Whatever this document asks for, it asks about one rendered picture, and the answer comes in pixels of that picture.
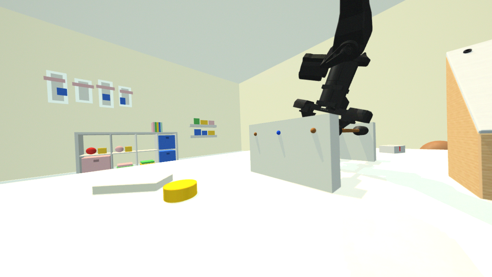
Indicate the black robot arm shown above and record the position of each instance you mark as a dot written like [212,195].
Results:
[353,31]

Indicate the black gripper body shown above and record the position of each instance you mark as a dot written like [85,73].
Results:
[333,95]

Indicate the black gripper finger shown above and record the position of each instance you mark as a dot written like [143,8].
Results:
[344,123]
[306,114]

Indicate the white rectangular block with red arrow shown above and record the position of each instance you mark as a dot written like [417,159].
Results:
[392,149]

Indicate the yellow short cylinder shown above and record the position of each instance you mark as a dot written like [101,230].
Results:
[180,190]

